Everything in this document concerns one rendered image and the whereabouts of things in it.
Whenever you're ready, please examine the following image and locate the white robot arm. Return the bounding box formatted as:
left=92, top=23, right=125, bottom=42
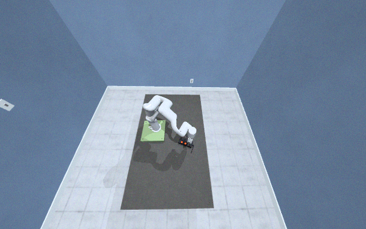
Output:
left=143, top=95, right=196, bottom=140

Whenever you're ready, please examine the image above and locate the black power strip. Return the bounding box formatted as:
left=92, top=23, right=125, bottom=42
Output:
left=179, top=137, right=194, bottom=150

